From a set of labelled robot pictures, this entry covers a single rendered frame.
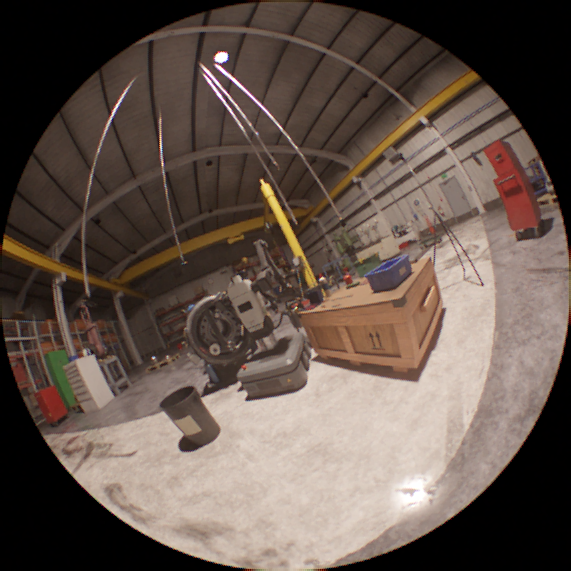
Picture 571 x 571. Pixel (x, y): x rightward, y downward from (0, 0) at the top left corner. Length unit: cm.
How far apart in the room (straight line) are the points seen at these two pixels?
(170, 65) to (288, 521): 847
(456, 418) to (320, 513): 60
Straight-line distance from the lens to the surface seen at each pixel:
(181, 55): 783
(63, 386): 816
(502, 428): 87
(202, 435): 132
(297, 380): 131
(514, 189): 296
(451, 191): 1058
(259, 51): 829
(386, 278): 103
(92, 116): 808
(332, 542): 76
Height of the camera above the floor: 74
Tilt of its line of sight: level
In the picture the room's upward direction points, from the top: 25 degrees counter-clockwise
